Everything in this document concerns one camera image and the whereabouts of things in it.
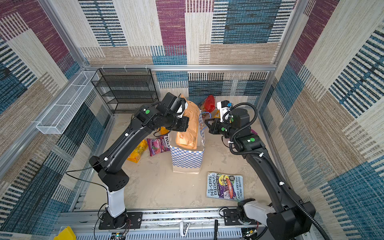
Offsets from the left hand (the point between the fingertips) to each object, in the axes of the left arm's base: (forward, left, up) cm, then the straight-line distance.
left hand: (190, 124), depth 71 cm
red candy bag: (+32, -13, -19) cm, 40 cm away
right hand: (0, -7, +1) cm, 7 cm away
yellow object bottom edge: (-39, +57, -31) cm, 76 cm away
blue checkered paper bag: (-12, +2, -14) cm, 18 cm away
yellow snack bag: (+31, -20, -27) cm, 45 cm away
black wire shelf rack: (+45, +47, -15) cm, 67 cm away
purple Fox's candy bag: (+6, +20, -28) cm, 35 cm away
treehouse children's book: (-20, -18, -29) cm, 39 cm away
